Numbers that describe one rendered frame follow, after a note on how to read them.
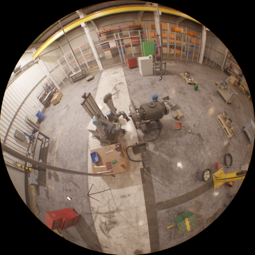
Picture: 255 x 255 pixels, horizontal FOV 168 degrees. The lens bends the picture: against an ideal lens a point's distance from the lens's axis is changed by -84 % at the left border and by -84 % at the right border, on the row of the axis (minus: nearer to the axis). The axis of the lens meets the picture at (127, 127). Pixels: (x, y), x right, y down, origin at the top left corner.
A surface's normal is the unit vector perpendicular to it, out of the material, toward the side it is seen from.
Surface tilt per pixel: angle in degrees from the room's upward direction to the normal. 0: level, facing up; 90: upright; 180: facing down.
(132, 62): 90
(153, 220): 0
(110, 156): 0
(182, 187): 0
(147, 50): 90
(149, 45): 90
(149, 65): 90
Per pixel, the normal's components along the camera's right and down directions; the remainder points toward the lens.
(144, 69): 0.12, 0.84
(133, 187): -0.18, -0.50
